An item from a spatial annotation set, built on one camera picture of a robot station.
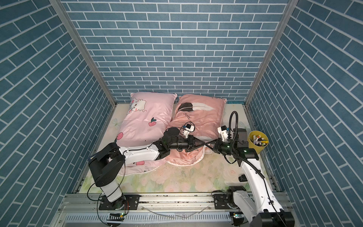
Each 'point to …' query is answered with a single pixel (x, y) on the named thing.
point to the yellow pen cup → (257, 141)
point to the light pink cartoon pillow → (148, 114)
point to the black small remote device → (242, 178)
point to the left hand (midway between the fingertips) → (207, 147)
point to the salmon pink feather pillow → (205, 113)
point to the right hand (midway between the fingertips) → (208, 145)
